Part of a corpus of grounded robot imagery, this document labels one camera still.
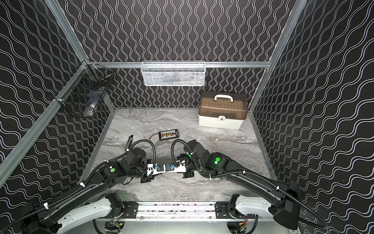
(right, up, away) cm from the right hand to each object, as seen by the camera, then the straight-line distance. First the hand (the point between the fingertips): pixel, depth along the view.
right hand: (173, 162), depth 69 cm
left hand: (-7, -3, +4) cm, 9 cm away
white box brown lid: (+29, +27, +24) cm, 46 cm away
